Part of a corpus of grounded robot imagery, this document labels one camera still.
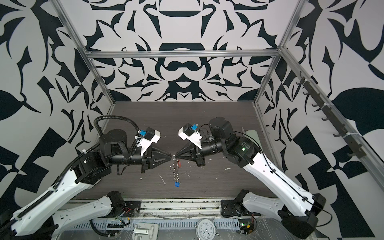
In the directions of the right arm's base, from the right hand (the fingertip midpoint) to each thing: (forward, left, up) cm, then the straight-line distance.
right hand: (178, 156), depth 54 cm
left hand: (+1, +3, 0) cm, 3 cm away
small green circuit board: (-18, -29, -37) cm, 51 cm away
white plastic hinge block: (-20, +16, -33) cm, 42 cm away
